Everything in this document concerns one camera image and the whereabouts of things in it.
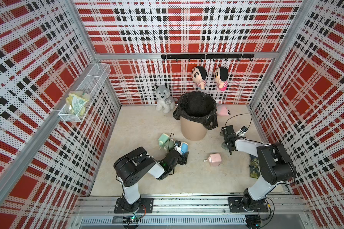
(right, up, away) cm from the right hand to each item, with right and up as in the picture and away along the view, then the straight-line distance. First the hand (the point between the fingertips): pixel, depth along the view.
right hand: (235, 138), depth 96 cm
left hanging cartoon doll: (-26, +42, -5) cm, 49 cm away
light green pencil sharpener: (-49, 0, -5) cm, 49 cm away
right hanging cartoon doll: (-11, +42, -3) cm, 43 cm away
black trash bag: (-26, +22, +1) cm, 34 cm away
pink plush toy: (-5, +19, +13) cm, 24 cm away
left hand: (-35, -8, -2) cm, 36 cm away
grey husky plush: (-49, +26, +14) cm, 58 cm away
